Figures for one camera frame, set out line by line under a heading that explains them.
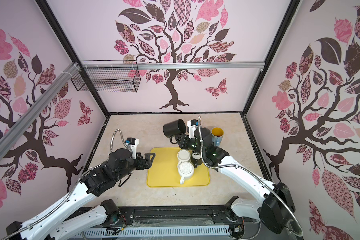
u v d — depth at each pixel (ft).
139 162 2.03
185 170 2.66
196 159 2.86
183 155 2.92
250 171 1.52
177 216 2.47
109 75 3.11
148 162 2.08
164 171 2.96
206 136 1.80
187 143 2.15
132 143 2.03
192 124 2.21
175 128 2.35
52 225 1.38
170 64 3.09
